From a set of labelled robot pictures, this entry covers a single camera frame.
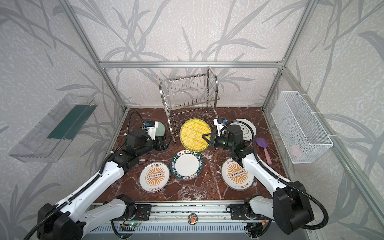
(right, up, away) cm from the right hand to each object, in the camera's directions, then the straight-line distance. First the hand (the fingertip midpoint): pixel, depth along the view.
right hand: (203, 132), depth 78 cm
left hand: (-17, -1, -1) cm, 17 cm away
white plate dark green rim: (-11, -21, +12) cm, 26 cm away
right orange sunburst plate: (+18, -26, +7) cm, 33 cm away
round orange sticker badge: (-5, -42, -6) cm, 43 cm away
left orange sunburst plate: (-28, -26, +7) cm, 39 cm away
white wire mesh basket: (+41, 0, -16) cm, 44 cm away
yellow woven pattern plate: (-7, -1, +1) cm, 7 cm away
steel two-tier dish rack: (-11, +24, +42) cm, 49 cm away
